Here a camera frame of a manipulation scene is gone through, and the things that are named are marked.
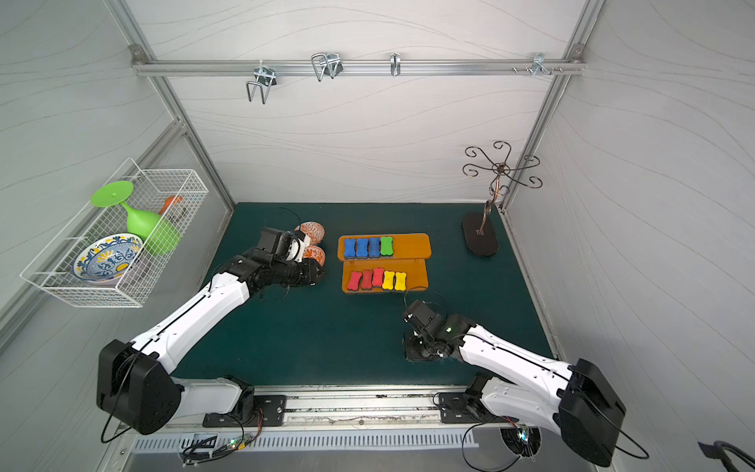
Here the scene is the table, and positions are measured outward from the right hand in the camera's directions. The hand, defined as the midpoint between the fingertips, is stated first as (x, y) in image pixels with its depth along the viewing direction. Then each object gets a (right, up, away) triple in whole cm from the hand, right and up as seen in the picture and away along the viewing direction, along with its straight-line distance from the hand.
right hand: (407, 349), depth 80 cm
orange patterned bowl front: (-30, +26, +21) cm, 45 cm away
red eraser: (-17, +16, +15) cm, 28 cm away
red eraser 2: (-12, +17, +15) cm, 26 cm away
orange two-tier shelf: (-6, +22, +24) cm, 33 cm away
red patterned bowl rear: (-33, +33, +30) cm, 56 cm away
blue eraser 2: (-13, +28, +7) cm, 32 cm away
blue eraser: (-17, +28, +8) cm, 34 cm away
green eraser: (-6, +29, +8) cm, 31 cm away
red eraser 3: (-9, +17, +15) cm, 24 cm away
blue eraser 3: (-9, +28, +7) cm, 30 cm away
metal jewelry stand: (+30, +33, +29) cm, 54 cm away
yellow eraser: (-5, +17, +15) cm, 23 cm away
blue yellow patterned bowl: (-66, +27, -19) cm, 73 cm away
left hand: (-23, +21, 0) cm, 31 cm away
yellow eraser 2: (-1, +16, +15) cm, 22 cm away
